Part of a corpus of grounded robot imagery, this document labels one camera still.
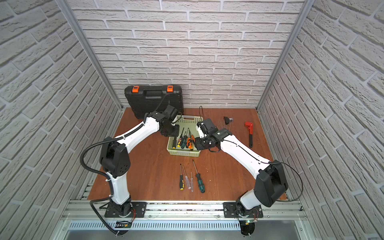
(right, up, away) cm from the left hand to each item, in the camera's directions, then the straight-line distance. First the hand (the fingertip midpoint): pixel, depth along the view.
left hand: (179, 131), depth 90 cm
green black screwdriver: (+2, -7, +8) cm, 10 cm away
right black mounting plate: (+27, -39, -16) cm, 50 cm away
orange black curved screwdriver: (+8, -6, +10) cm, 14 cm away
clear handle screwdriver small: (+8, -28, -8) cm, 30 cm away
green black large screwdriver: (+13, -29, -10) cm, 33 cm away
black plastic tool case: (-26, +21, +6) cm, 34 cm away
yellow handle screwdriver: (+7, -11, +5) cm, 15 cm away
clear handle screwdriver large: (+5, -27, -7) cm, 28 cm away
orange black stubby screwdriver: (+5, -7, +7) cm, 11 cm away
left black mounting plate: (-19, -38, -17) cm, 46 cm away
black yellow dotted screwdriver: (-4, -8, +7) cm, 11 cm away
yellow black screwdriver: (-1, -6, +8) cm, 10 cm away
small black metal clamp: (+34, +7, +21) cm, 41 cm away
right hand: (+13, -7, -8) cm, 16 cm away
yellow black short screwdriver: (+2, -28, -8) cm, 29 cm away
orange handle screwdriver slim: (+6, -8, +5) cm, 11 cm away
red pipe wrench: (+50, +3, +18) cm, 53 cm away
